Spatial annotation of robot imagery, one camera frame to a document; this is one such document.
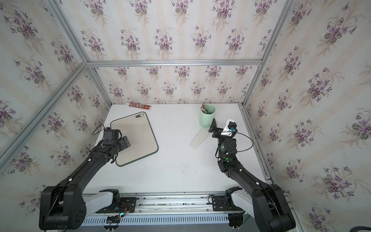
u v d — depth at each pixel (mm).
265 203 408
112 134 658
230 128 648
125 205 723
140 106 1184
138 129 1047
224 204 727
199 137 992
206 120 992
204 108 951
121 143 782
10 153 513
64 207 392
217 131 699
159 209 725
